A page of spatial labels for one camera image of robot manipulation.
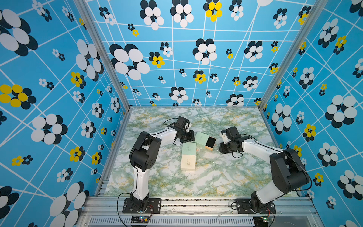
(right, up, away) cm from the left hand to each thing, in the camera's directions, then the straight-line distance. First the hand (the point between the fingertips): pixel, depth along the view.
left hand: (197, 138), depth 96 cm
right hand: (+17, -7, -2) cm, 18 cm away
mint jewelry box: (-6, -6, -4) cm, 9 cm away
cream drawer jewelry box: (-6, -14, -9) cm, 18 cm away
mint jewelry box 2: (+8, -3, +1) cm, 9 cm away
